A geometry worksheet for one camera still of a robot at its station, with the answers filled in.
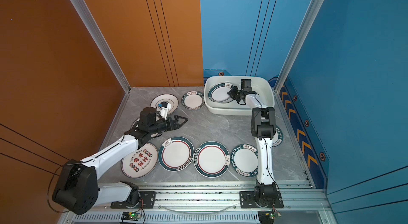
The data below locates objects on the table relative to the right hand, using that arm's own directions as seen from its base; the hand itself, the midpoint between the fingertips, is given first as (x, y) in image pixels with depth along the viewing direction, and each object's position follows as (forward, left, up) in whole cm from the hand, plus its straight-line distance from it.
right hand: (227, 92), depth 110 cm
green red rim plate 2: (-45, +11, -7) cm, 47 cm away
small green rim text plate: (-2, +24, -6) cm, 25 cm away
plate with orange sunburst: (-42, +36, +16) cm, 58 cm away
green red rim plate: (-42, +31, -6) cm, 52 cm away
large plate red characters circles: (-46, +49, -6) cm, 68 cm away
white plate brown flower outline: (-1, +43, -4) cm, 43 cm away
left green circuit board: (-70, +48, -8) cm, 85 cm away
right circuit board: (-70, -13, -8) cm, 72 cm away
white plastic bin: (+9, -28, -2) cm, 29 cm away
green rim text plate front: (-45, -7, -7) cm, 46 cm away
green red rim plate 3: (+2, +6, -3) cm, 7 cm away
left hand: (-31, +26, +11) cm, 42 cm away
